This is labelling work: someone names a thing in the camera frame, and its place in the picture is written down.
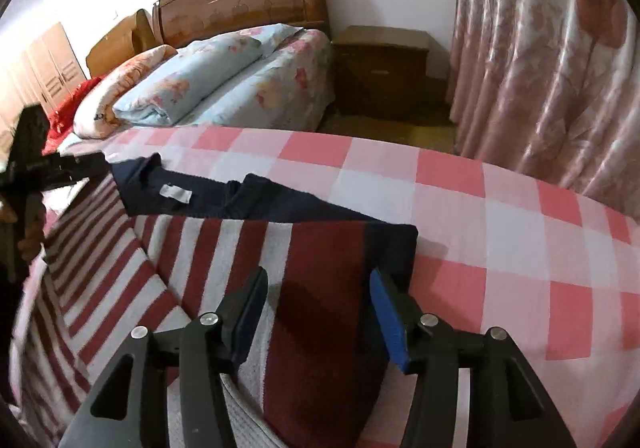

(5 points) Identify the red white striped navy sweater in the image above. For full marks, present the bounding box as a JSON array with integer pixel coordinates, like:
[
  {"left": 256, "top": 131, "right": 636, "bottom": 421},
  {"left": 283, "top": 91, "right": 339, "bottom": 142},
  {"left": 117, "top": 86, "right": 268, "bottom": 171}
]
[{"left": 12, "top": 156, "right": 418, "bottom": 447}]

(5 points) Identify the person's left hand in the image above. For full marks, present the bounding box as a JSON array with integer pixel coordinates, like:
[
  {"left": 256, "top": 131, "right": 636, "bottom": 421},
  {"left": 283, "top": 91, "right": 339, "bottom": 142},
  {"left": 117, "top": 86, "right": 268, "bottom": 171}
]
[{"left": 1, "top": 194, "right": 46, "bottom": 264}]

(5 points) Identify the red blanket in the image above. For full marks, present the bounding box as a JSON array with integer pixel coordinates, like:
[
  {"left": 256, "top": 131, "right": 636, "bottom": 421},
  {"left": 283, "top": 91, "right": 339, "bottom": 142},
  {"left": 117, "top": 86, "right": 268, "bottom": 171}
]
[{"left": 42, "top": 76, "right": 105, "bottom": 155}]

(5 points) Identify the orange floral pillow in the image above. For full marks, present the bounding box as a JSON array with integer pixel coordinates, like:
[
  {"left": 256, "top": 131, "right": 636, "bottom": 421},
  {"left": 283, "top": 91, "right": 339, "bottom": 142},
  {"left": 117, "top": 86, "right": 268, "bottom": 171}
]
[{"left": 73, "top": 44, "right": 177, "bottom": 139}]

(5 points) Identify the light wooden wardrobe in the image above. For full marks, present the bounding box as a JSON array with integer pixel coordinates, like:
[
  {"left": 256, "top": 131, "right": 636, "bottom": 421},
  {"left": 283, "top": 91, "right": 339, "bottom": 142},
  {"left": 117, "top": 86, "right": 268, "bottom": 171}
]
[{"left": 1, "top": 23, "right": 86, "bottom": 132}]

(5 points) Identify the pink white checkered bedsheet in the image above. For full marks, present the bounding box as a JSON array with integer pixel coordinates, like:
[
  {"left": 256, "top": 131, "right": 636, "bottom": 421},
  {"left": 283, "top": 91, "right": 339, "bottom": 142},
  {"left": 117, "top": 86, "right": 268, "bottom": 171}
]
[{"left": 8, "top": 123, "right": 640, "bottom": 448}]

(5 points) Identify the light wooden headboard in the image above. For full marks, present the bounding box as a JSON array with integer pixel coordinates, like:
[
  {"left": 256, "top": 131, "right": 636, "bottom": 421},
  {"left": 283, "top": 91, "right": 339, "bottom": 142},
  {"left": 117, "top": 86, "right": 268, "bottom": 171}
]
[{"left": 86, "top": 10, "right": 158, "bottom": 78}]

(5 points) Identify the light blue floral pillow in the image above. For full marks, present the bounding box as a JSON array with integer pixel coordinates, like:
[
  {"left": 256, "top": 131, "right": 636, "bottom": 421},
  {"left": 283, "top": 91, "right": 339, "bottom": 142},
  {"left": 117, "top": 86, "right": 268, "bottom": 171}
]
[{"left": 113, "top": 23, "right": 300, "bottom": 127}]

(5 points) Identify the floral mattress sheet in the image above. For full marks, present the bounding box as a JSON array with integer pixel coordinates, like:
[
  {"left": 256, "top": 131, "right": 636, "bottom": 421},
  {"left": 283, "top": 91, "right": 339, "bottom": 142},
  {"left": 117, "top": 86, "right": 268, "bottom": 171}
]
[{"left": 179, "top": 23, "right": 335, "bottom": 131}]

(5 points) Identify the pink floral curtain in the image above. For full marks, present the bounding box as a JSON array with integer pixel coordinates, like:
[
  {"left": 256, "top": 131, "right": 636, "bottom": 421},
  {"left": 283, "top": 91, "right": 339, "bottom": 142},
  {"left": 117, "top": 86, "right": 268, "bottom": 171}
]
[{"left": 449, "top": 0, "right": 639, "bottom": 217}]

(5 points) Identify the dark wooden nightstand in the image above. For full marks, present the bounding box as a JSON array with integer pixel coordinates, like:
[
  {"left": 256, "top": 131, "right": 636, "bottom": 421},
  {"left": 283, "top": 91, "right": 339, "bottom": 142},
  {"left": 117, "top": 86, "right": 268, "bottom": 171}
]
[{"left": 332, "top": 26, "right": 431, "bottom": 120}]

